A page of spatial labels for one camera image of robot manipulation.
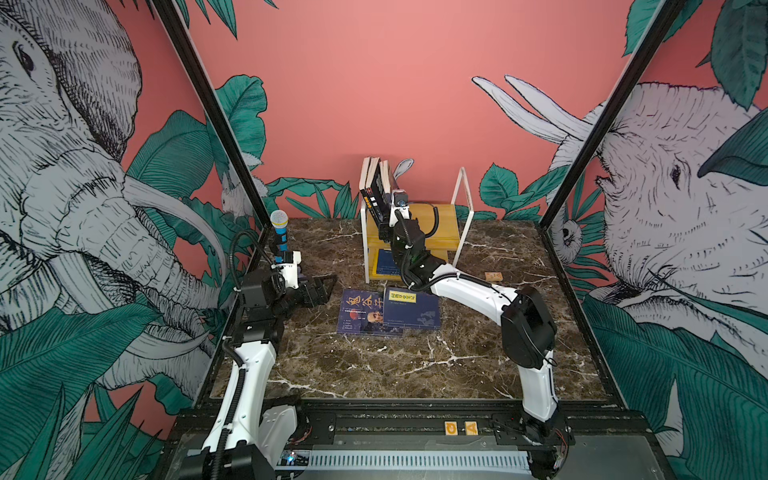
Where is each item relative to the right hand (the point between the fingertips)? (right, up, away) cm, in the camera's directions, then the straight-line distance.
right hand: (387, 200), depth 79 cm
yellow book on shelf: (-4, -12, +7) cm, 14 cm away
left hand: (-17, -20, -3) cm, 26 cm away
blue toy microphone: (-33, -5, +9) cm, 34 cm away
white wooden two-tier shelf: (+21, -4, +14) cm, 26 cm away
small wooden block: (+37, -23, +24) cm, 50 cm away
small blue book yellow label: (+5, -32, +16) cm, 36 cm away
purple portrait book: (-8, -34, +13) cm, 37 cm away
